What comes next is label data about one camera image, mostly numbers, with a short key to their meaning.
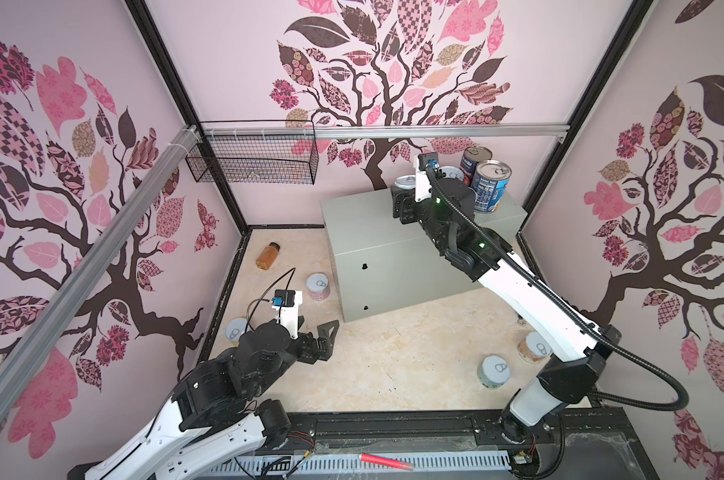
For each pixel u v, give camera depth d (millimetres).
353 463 697
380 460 699
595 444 722
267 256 1073
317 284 970
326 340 544
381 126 924
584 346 410
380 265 721
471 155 760
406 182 618
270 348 424
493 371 788
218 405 403
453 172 777
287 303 522
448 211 427
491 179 692
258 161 1219
